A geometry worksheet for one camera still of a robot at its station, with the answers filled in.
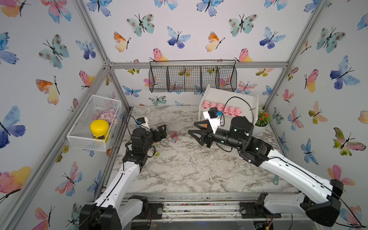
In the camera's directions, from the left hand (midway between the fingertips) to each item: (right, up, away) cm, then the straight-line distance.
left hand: (161, 126), depth 80 cm
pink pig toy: (+24, +11, -6) cm, 27 cm away
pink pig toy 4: (+36, +8, -9) cm, 38 cm away
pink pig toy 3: (+33, +9, -8) cm, 35 cm away
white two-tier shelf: (+48, +13, -1) cm, 50 cm away
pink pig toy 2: (+31, +10, -7) cm, 33 cm away
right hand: (+17, 0, -22) cm, 28 cm away
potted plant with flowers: (+63, 0, +16) cm, 65 cm away
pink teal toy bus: (+5, -10, +18) cm, 22 cm away
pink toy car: (+5, -7, +23) cm, 24 cm away
